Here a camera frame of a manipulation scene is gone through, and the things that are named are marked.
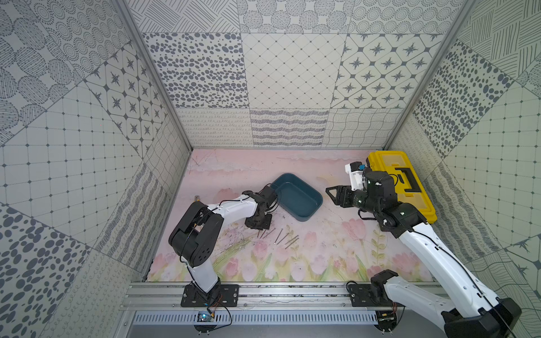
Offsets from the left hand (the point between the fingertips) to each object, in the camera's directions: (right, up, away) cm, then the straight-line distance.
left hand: (263, 223), depth 91 cm
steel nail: (-2, -4, -1) cm, 5 cm away
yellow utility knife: (-33, +10, +8) cm, 35 cm away
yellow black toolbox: (+61, +16, -5) cm, 63 cm away
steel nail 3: (+8, -3, 0) cm, 8 cm away
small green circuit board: (-19, -27, -19) cm, 39 cm away
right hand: (+26, +16, -17) cm, 35 cm away
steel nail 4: (+8, -6, -3) cm, 10 cm away
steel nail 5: (+12, -7, -4) cm, 15 cm away
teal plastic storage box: (+15, +10, +11) cm, 21 cm away
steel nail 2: (+2, -4, -1) cm, 5 cm away
